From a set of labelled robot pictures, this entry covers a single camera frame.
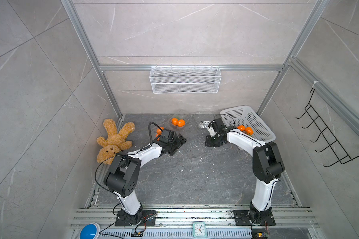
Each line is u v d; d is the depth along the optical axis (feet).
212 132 2.73
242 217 2.40
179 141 2.74
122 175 1.54
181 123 3.51
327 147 2.12
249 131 3.41
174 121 3.59
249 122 3.72
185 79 3.33
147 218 2.35
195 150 3.23
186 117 3.68
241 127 3.42
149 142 2.34
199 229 2.26
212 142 2.76
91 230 2.25
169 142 2.50
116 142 3.10
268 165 1.68
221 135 2.34
